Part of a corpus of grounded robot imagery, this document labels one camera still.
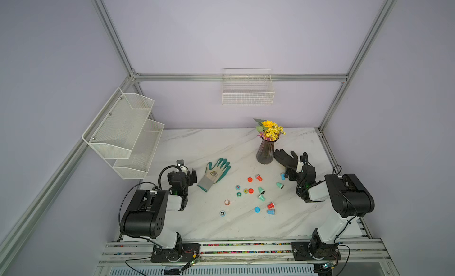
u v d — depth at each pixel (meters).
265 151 0.96
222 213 0.84
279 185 0.93
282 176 0.95
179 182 0.72
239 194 0.90
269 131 0.84
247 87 0.94
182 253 0.73
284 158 1.04
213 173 0.98
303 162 0.85
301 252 0.73
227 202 0.88
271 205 0.85
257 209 0.86
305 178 0.77
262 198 0.89
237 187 0.93
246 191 0.91
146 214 0.46
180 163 0.81
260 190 0.91
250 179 0.96
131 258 0.74
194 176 0.88
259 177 0.96
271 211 0.84
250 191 0.91
